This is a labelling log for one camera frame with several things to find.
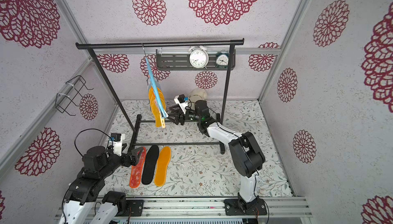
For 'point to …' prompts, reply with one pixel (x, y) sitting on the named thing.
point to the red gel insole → (136, 170)
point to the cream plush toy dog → (197, 94)
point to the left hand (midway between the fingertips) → (134, 148)
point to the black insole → (151, 157)
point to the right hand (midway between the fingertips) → (167, 111)
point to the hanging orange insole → (151, 95)
